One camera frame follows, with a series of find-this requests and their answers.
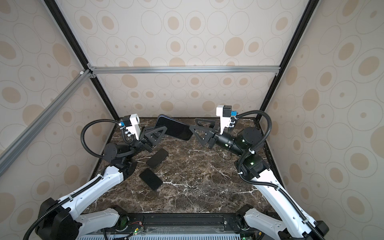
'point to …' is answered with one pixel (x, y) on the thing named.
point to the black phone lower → (151, 179)
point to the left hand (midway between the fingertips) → (167, 132)
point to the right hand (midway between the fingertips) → (193, 127)
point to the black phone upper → (157, 157)
